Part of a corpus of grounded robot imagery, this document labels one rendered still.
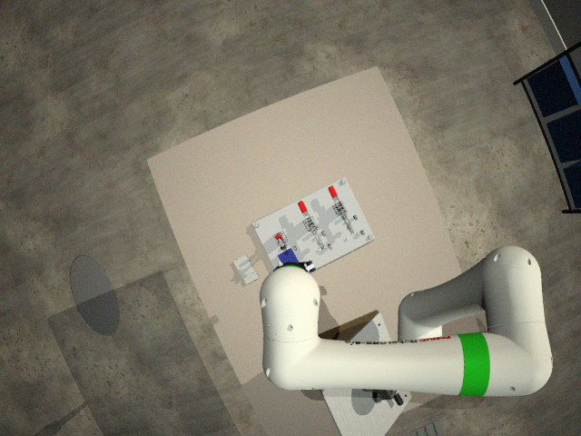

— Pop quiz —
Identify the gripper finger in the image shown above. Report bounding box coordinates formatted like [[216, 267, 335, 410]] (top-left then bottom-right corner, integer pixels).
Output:
[[299, 261, 316, 273]]

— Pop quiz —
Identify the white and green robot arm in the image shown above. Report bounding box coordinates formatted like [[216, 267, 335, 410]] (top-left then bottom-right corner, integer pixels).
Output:
[[260, 245, 553, 406]]

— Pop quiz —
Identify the blue rectangular block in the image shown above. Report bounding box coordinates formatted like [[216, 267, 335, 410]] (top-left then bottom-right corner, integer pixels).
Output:
[[278, 248, 299, 263]]

